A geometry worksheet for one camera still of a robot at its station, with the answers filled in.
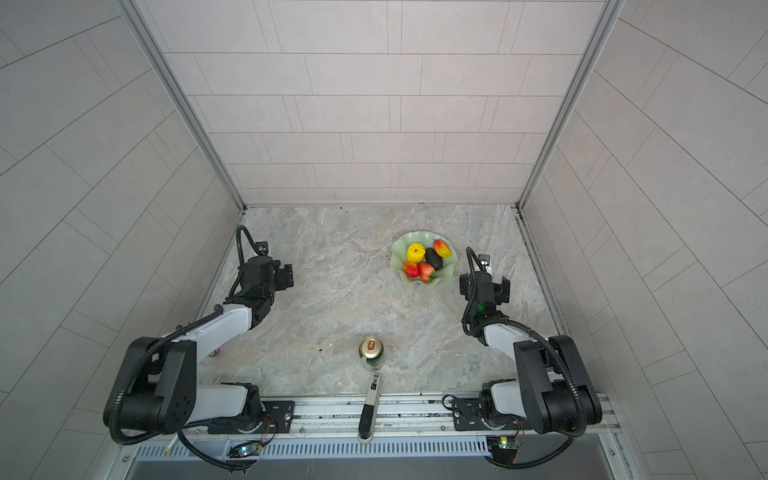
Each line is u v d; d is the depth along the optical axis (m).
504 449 0.68
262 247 0.76
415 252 0.96
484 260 0.77
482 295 0.68
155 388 0.41
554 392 0.42
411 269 0.93
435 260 0.96
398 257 0.99
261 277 0.67
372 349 0.72
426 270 0.94
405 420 0.71
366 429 0.66
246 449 0.65
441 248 0.96
